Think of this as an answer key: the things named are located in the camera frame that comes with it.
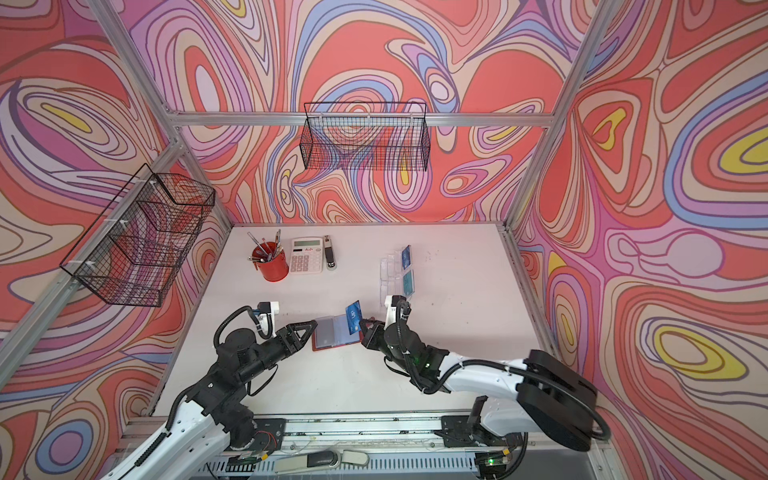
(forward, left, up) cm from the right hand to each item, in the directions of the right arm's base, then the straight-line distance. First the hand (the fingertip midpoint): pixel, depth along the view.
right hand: (360, 330), depth 79 cm
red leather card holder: (+6, +10, -13) cm, 18 cm away
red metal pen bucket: (+24, +29, +1) cm, 38 cm away
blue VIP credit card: (+27, -14, -3) cm, 31 cm away
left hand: (-1, +10, +4) cm, 11 cm away
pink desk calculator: (+35, +22, -9) cm, 42 cm away
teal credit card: (+16, -14, -2) cm, 22 cm away
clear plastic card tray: (+23, -11, -7) cm, 26 cm away
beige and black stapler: (+33, +13, -6) cm, 36 cm away
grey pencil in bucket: (+33, +37, +5) cm, 50 cm away
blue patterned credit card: (+4, +2, +1) cm, 4 cm away
